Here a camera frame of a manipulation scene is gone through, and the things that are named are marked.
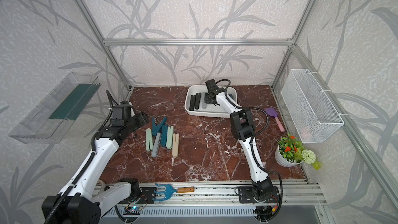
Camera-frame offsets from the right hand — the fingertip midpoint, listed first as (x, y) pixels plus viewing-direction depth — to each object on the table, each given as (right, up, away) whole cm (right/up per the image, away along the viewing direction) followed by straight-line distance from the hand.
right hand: (209, 98), depth 109 cm
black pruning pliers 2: (-8, 0, +3) cm, 9 cm away
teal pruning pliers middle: (-27, -23, -16) cm, 39 cm away
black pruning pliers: (-12, -3, 0) cm, 12 cm away
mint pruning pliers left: (-36, -25, -17) cm, 47 cm away
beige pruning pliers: (-19, -27, -19) cm, 38 cm away
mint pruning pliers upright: (-23, -24, -17) cm, 38 cm away
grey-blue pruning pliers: (-3, -6, -1) cm, 7 cm away
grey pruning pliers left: (-30, -31, -23) cm, 49 cm away
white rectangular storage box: (+2, -8, -4) cm, 9 cm away
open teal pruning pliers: (-33, -20, -12) cm, 40 cm away
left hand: (-34, -10, -28) cm, 45 cm away
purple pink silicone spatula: (+45, -10, -3) cm, 46 cm away
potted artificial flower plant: (+38, -27, -36) cm, 59 cm away
